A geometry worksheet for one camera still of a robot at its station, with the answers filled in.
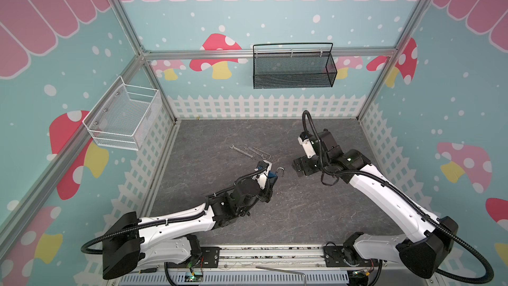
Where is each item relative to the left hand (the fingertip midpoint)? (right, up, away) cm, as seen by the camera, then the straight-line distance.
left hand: (272, 179), depth 75 cm
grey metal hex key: (+11, -34, -4) cm, 37 cm away
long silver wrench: (-8, +5, +28) cm, 29 cm away
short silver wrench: (-3, +6, +28) cm, 29 cm away
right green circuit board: (+32, -34, -3) cm, 47 cm away
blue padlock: (0, +2, -1) cm, 3 cm away
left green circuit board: (-31, -36, -3) cm, 47 cm away
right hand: (+12, +7, +2) cm, 13 cm away
